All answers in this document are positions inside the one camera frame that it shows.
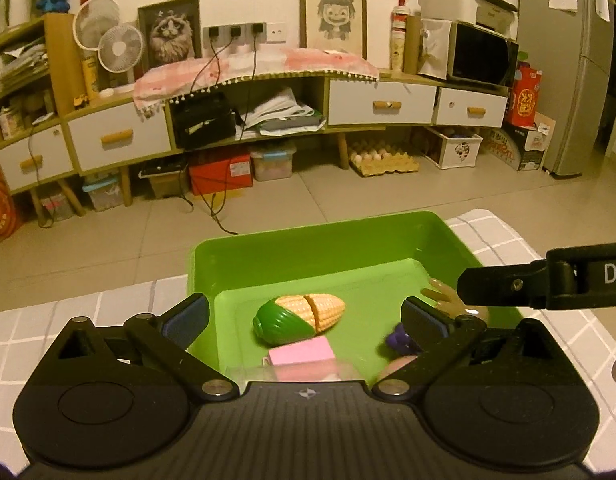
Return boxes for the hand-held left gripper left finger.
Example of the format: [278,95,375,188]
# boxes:
[35,293,241,403]

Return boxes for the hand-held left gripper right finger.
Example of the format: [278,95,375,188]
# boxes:
[372,296,581,402]

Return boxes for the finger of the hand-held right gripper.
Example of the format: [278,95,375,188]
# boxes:
[458,259,550,308]

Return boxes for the translucent beige octopus toy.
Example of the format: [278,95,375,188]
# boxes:
[420,280,489,321]

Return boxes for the purple toy grapes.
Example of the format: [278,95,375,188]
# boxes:
[385,322,413,358]

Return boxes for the pink toy egg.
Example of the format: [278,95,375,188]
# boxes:
[378,355,419,386]

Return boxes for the clear plastic jar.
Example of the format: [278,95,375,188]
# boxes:
[225,360,361,383]

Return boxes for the toy corn cob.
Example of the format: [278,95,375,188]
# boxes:
[253,294,347,347]

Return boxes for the pink rectangular block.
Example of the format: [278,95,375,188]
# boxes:
[263,336,336,381]

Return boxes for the green plastic box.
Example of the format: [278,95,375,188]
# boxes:
[187,210,526,401]

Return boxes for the grey checked blanket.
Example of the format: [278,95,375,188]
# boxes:
[0,210,616,480]

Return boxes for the white printed crate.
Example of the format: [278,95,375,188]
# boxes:
[423,125,484,170]

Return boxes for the red flat box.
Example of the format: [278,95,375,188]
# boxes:
[188,152,253,196]

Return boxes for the blue lid storage bin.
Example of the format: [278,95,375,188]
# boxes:
[82,172,126,212]

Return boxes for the egg tray with eggs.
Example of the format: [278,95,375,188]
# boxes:
[348,139,421,178]

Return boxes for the clear storage bin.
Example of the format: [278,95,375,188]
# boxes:
[250,142,296,182]

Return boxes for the tall red gift box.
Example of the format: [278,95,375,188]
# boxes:
[505,62,545,128]

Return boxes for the grey refrigerator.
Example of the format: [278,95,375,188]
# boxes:
[518,0,614,178]

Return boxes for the black box in cabinet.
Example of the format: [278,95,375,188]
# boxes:
[170,91,237,151]

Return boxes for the round red drum box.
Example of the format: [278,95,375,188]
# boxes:
[0,162,23,241]

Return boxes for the pile of folded clothes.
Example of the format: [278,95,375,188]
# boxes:
[235,87,326,137]

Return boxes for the black microwave oven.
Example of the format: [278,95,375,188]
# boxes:
[447,21,520,88]

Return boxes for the white paper bag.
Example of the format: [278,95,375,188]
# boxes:
[419,17,453,80]

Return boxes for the brown cardboard tube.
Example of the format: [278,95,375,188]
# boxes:
[404,14,423,75]

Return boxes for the yellow bottle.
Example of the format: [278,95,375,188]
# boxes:
[82,55,101,101]

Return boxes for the white printed cup tube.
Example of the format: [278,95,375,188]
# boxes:
[390,5,409,73]

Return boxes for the small white carton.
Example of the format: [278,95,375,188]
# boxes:
[0,105,18,140]

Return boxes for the pink patterned cloth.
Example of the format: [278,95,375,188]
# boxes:
[132,47,380,121]

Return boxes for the small white desk fan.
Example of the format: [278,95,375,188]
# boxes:
[98,23,144,93]

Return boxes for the white appliance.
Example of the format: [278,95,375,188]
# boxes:
[419,0,519,31]

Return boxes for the framed cat picture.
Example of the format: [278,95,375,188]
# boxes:
[138,0,203,73]

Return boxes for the long wooden cabinet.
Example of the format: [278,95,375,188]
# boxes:
[0,12,511,228]

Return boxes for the stack of papers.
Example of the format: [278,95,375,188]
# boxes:
[0,37,51,96]

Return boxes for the large white desk fan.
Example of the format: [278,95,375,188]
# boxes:
[72,0,121,51]

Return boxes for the framed girl drawing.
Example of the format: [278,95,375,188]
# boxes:
[299,0,367,58]

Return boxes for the white drawer wooden handle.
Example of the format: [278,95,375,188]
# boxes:
[0,125,73,193]
[68,102,171,173]
[328,80,437,127]
[433,86,509,128]

